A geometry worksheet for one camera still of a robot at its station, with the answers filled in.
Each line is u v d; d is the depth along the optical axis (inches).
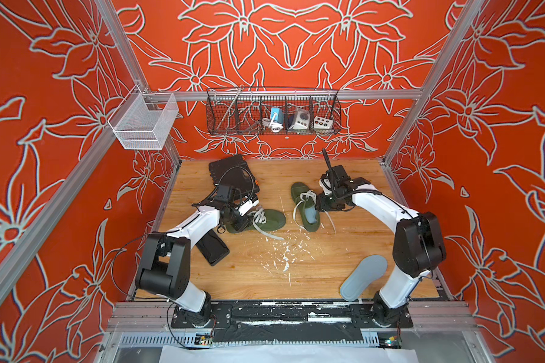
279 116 32.9
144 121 37.4
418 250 19.2
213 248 34.7
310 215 37.6
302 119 35.6
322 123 36.9
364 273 32.7
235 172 29.4
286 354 26.5
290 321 28.6
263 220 35.1
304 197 38.2
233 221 30.4
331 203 31.2
